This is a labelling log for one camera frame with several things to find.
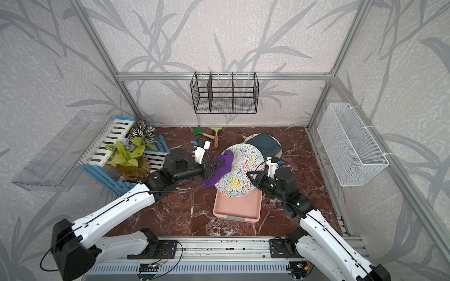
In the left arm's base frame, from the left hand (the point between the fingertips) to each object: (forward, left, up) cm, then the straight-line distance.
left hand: (223, 165), depth 69 cm
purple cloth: (-2, 0, 0) cm, 2 cm away
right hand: (-1, -9, -5) cm, 11 cm away
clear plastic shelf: (-4, +62, +2) cm, 62 cm away
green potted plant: (+5, +41, -4) cm, 42 cm away
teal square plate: (+31, -24, -25) cm, 47 cm away
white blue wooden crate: (+2, +52, -1) cm, 52 cm away
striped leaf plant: (+20, +39, -2) cm, 44 cm away
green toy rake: (+44, +20, -28) cm, 56 cm away
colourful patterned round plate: (-4, -6, -8) cm, 11 cm away
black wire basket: (+53, +1, -3) cm, 53 cm away
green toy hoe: (+36, +7, -25) cm, 45 cm away
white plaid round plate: (+39, -19, -27) cm, 51 cm away
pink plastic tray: (-8, -10, -27) cm, 30 cm away
